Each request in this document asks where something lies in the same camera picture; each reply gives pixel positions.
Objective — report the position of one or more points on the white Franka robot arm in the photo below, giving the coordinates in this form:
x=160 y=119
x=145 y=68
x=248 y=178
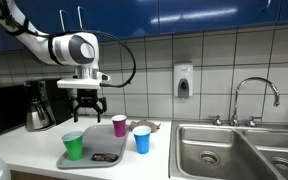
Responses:
x=70 y=50

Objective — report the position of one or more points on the black steel coffee maker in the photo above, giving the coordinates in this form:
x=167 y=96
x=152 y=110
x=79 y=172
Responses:
x=55 y=103

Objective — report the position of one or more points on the brown crumpled cloth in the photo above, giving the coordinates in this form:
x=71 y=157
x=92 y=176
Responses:
x=147 y=125

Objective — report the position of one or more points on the magenta plastic cup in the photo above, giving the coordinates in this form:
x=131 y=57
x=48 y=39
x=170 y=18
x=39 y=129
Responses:
x=119 y=126

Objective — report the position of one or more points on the blue glossy wall cabinet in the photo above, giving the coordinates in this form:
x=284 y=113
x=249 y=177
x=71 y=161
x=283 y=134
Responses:
x=190 y=15

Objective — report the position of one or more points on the stainless steel coffee carafe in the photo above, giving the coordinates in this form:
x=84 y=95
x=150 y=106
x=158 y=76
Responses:
x=35 y=116

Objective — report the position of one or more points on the green plastic cup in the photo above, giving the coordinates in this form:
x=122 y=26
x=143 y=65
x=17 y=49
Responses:
x=73 y=146

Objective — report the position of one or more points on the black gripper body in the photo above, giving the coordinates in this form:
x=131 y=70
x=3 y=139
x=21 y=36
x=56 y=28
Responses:
x=87 y=96

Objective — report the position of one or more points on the wooden base cabinet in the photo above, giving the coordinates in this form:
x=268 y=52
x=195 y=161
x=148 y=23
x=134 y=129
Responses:
x=34 y=176

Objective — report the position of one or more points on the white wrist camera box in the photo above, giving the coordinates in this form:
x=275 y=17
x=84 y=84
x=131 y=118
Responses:
x=79 y=83

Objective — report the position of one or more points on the chrome gooseneck faucet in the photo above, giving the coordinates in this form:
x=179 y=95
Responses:
x=255 y=79

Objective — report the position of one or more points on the stainless steel double sink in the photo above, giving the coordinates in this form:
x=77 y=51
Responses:
x=224 y=156

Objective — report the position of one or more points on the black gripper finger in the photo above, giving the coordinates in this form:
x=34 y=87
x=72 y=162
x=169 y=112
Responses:
x=75 y=113
x=99 y=115

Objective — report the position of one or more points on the blue plastic cup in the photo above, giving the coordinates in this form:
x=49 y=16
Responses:
x=142 y=141

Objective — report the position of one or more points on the white wall soap dispenser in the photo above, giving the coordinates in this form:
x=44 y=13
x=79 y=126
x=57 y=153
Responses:
x=183 y=80

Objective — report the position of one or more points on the black microwave oven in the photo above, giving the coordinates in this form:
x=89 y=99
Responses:
x=4 y=110

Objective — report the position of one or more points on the dark chocolate bar wrapper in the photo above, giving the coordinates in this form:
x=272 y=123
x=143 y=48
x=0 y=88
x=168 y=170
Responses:
x=104 y=157

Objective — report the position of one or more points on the grey plastic tray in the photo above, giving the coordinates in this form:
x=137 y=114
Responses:
x=99 y=141

